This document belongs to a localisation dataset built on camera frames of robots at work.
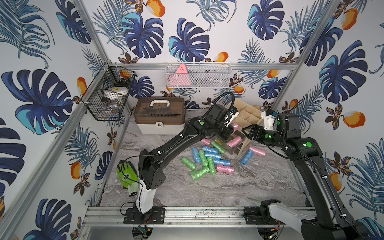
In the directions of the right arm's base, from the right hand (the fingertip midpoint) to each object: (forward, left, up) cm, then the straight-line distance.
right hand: (248, 130), depth 70 cm
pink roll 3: (+3, +5, -2) cm, 6 cm away
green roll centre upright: (-1, +19, -29) cm, 35 cm away
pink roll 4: (+6, -15, -28) cm, 33 cm away
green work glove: (-25, +47, +5) cm, 53 cm away
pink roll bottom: (+2, +4, -12) cm, 13 cm away
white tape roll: (+24, +66, +5) cm, 70 cm away
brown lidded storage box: (+19, +46, -9) cm, 50 cm away
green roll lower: (-10, +24, -28) cm, 38 cm away
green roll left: (-3, +28, -29) cm, 41 cm away
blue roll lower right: (-2, +8, -28) cm, 30 cm away
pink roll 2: (-7, +5, -29) cm, 30 cm away
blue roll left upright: (+3, +24, -29) cm, 38 cm away
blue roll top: (+6, +15, -27) cm, 32 cm away
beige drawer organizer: (+14, -4, -4) cm, 15 cm away
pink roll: (+13, +17, -28) cm, 35 cm away
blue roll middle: (+2, +12, -28) cm, 30 cm away
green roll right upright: (-4, +15, -29) cm, 33 cm away
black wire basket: (+20, +73, +3) cm, 76 cm away
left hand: (+4, +6, -2) cm, 8 cm away
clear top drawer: (+1, +10, -12) cm, 15 cm away
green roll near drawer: (+6, +9, -28) cm, 29 cm away
